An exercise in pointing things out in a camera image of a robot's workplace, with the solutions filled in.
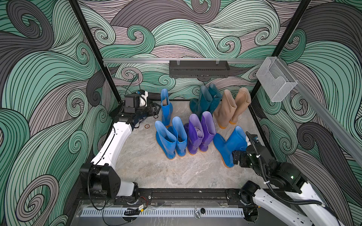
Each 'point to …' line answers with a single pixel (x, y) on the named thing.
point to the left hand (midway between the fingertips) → (155, 105)
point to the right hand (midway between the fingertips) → (239, 153)
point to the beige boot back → (224, 112)
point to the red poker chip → (147, 126)
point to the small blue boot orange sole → (167, 107)
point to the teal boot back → (201, 104)
